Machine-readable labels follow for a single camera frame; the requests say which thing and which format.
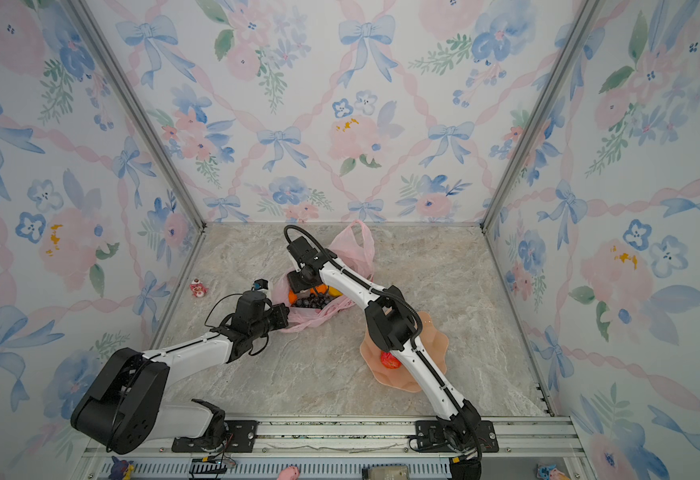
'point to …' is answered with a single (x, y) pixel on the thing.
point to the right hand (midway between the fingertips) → (298, 280)
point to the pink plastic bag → (353, 251)
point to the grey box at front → (388, 472)
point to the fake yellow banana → (335, 292)
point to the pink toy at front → (289, 473)
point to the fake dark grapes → (318, 301)
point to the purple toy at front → (118, 468)
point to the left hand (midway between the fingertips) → (291, 306)
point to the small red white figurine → (197, 288)
